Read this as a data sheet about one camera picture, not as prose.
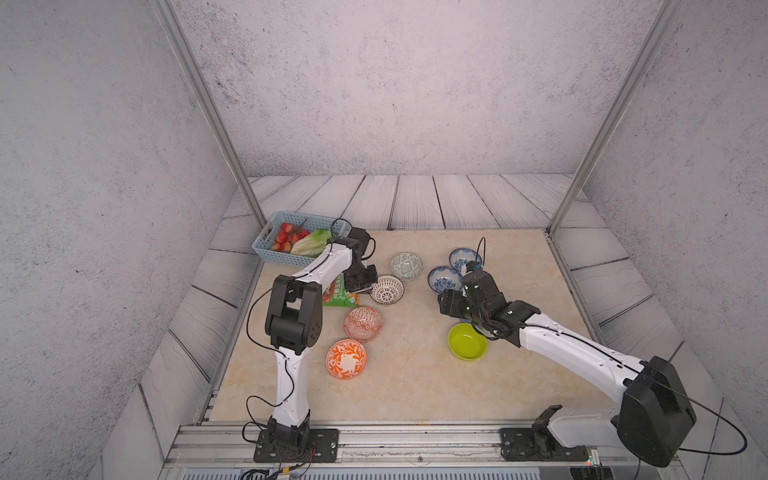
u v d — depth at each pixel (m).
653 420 0.41
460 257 1.10
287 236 1.15
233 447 0.75
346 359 0.87
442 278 1.04
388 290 1.02
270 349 0.56
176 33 0.73
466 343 0.89
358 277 0.85
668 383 0.42
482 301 0.62
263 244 1.11
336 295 0.99
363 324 0.94
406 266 1.08
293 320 0.55
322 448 0.73
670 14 0.70
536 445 0.65
